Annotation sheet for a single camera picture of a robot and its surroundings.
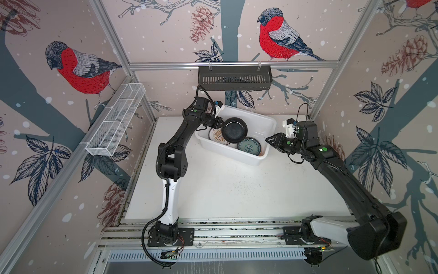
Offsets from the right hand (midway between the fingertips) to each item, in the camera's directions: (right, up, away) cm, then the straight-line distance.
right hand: (265, 141), depth 76 cm
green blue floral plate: (-2, -4, +28) cm, 29 cm away
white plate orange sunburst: (-24, +2, +35) cm, 42 cm away
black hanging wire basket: (-12, +38, +28) cm, 49 cm away
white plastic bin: (+3, +7, +27) cm, 29 cm away
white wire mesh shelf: (-70, +3, -3) cm, 70 cm away
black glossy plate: (-13, +5, +19) cm, 24 cm away
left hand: (-19, +9, +17) cm, 27 cm away
